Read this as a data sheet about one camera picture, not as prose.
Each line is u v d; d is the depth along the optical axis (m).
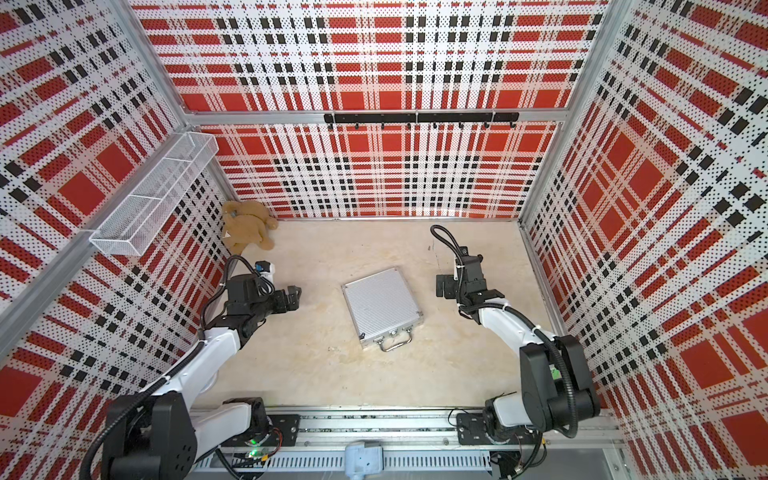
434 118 0.88
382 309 0.91
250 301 0.68
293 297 0.80
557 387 0.43
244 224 1.08
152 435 0.44
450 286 0.81
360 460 0.65
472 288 0.69
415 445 0.73
